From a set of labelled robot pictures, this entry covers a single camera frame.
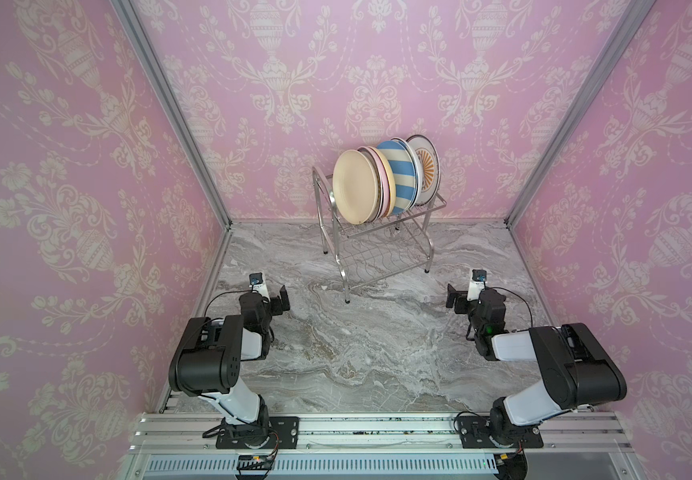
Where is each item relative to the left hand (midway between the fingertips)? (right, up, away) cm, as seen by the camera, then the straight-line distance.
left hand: (271, 288), depth 95 cm
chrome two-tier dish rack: (+32, +12, +11) cm, 36 cm away
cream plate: (+27, +30, -10) cm, 42 cm away
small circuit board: (+2, -40, -22) cm, 46 cm away
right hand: (+62, +1, -1) cm, 62 cm away
